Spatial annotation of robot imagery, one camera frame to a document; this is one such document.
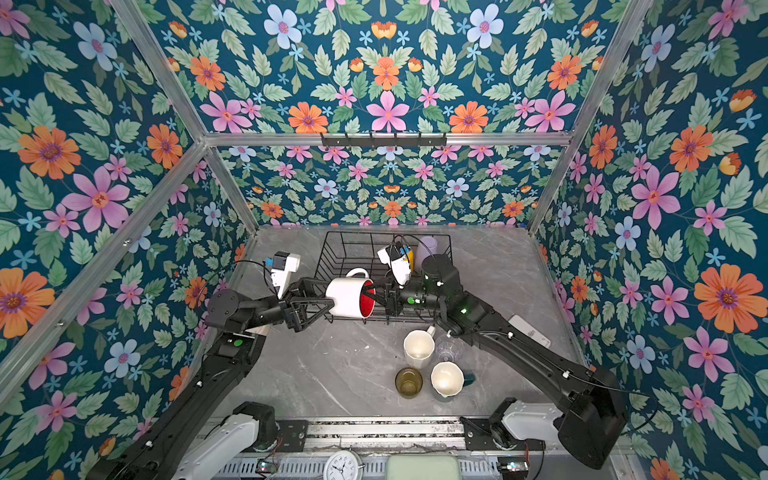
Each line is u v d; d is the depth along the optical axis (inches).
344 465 26.5
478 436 28.7
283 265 22.6
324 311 22.7
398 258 23.3
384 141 36.4
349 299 22.8
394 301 22.9
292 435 29.0
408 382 32.3
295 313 21.4
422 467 26.7
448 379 32.3
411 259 23.4
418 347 33.8
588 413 15.0
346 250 43.6
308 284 25.6
